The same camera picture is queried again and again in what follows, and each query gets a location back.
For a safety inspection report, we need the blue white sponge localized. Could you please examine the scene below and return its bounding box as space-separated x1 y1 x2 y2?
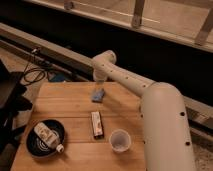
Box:
91 89 105 103

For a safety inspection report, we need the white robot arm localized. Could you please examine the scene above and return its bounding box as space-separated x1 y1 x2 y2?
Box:
91 50 196 171

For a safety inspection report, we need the candy bar in wrapper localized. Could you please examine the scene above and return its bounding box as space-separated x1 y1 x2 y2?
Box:
91 111 104 139

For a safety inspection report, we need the wooden table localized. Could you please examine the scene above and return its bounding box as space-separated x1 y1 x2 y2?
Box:
11 82 146 171

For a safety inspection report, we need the blue object on floor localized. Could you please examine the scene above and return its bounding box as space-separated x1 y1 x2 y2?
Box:
49 74 66 82

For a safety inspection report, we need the clear plastic cup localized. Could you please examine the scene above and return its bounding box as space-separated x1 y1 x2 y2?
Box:
109 129 132 153

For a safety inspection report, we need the white plastic bottle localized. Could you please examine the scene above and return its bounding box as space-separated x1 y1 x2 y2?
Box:
34 122 64 153

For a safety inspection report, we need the black chair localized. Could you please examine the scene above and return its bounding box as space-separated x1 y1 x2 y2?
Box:
0 59 33 154

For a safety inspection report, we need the black round pan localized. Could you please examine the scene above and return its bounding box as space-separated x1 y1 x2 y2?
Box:
26 119 65 157

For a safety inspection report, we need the black cable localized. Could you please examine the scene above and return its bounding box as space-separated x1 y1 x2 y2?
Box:
20 47 53 86

